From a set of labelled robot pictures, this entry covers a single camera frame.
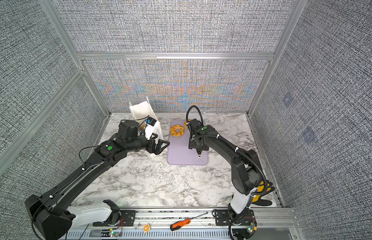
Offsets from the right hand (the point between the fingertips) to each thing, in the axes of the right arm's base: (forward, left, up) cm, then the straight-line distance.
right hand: (196, 145), depth 89 cm
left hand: (-8, +17, +17) cm, 25 cm away
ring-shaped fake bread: (+18, +15, -6) cm, 25 cm away
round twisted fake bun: (+23, +7, -6) cm, 25 cm away
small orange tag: (-40, +25, -9) cm, 48 cm away
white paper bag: (+16, +33, +14) cm, 39 cm away
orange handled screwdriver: (-39, +9, -8) cm, 41 cm away
